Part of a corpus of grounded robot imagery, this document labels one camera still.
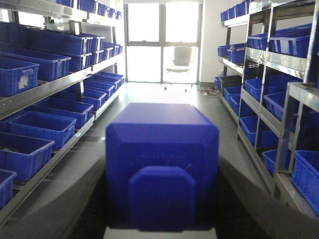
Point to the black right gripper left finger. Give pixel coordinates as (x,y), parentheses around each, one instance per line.
(62,214)

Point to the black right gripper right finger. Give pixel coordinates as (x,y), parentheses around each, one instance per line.
(254,216)

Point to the blue plastic box slanted corners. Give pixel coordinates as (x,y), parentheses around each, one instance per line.
(162,139)

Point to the blue plastic bin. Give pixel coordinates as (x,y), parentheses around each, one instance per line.
(306,174)

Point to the long steel rack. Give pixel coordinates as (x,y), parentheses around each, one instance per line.
(49,87)

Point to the low steel rack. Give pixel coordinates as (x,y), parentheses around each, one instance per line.
(302,93)

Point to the black plastic bin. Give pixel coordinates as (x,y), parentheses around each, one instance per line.
(230,81)

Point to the tall steel rack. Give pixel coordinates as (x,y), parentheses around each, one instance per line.
(284,64)

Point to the white office chair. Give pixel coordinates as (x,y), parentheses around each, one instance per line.
(182,56)

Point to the large framed window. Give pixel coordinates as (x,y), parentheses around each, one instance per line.
(162,42)

